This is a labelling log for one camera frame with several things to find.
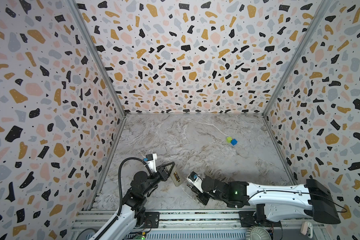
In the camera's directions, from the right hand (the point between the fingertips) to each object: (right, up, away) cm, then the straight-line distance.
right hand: (190, 187), depth 71 cm
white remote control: (-7, +3, +5) cm, 9 cm away
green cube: (+27, +20, +32) cm, 47 cm away
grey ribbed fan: (+32, -21, -1) cm, 38 cm away
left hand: (-8, +11, +3) cm, 14 cm away
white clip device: (+55, -19, -1) cm, 59 cm away
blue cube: (+31, +19, +32) cm, 48 cm away
